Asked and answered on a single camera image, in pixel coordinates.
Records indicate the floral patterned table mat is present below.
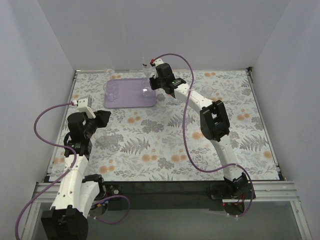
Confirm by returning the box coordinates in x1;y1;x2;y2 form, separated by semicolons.
49;70;281;182

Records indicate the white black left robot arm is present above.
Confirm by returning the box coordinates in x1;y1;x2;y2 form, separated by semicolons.
41;110;111;240

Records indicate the aluminium frame rail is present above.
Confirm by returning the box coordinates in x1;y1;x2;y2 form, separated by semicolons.
31;180;301;203

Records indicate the clear ribbed tumbler glass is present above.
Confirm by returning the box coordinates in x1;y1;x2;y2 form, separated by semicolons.
103;80;119;102

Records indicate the tall clear champagne flute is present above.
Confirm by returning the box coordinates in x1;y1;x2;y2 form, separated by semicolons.
142;57;152;81

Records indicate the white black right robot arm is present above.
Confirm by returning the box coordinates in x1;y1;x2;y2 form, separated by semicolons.
149;58;250;198

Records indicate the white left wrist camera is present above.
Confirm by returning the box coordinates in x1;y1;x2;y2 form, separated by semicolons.
76;97;96;119

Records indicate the lilac plastic tray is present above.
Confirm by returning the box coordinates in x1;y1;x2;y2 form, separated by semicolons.
103;78;156;109

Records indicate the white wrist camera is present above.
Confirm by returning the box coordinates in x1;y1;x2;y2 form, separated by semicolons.
150;58;164;78
76;97;96;119

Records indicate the clear stemmed wine glass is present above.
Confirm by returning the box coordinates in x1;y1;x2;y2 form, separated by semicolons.
102;58;115;82

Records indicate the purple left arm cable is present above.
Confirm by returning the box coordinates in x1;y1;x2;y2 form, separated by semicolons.
15;99;132;240

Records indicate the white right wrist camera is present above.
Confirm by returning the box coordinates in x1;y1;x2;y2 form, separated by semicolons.
150;58;164;78

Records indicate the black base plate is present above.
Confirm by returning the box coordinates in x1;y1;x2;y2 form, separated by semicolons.
104;180;256;215

